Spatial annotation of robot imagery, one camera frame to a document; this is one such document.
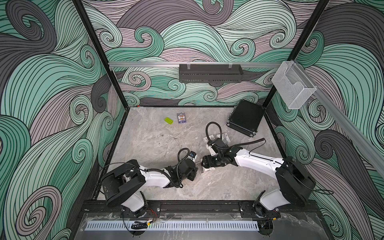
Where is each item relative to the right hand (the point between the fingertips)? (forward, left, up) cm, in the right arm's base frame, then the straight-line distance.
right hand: (205, 164), depth 85 cm
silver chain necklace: (+24, +26, -4) cm, 36 cm away
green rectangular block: (+36, +25, -2) cm, 44 cm away
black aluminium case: (+41, -36, -5) cm, 55 cm away
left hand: (0, +5, -2) cm, 6 cm away
